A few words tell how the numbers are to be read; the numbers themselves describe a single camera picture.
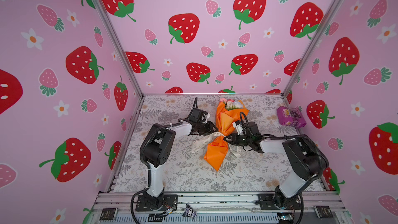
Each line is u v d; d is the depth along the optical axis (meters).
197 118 0.80
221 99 1.10
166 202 0.73
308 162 0.47
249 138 0.75
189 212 0.69
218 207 0.73
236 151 0.90
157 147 0.52
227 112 1.02
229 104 1.07
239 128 0.88
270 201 0.72
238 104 1.05
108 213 0.70
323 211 0.70
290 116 1.01
